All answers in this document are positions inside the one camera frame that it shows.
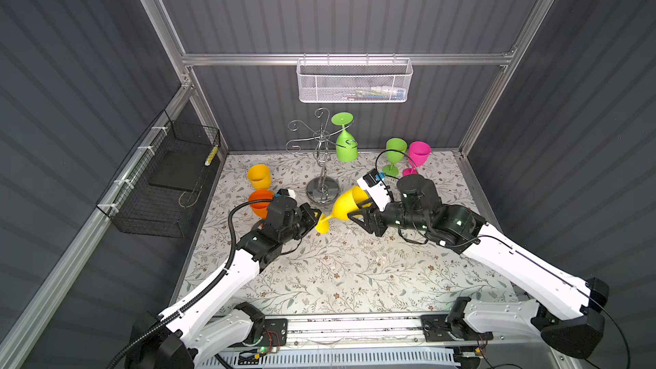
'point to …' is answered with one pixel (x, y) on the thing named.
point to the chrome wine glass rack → (322, 189)
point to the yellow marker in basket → (212, 155)
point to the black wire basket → (158, 190)
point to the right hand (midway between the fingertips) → (354, 213)
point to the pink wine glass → (418, 153)
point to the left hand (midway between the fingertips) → (325, 210)
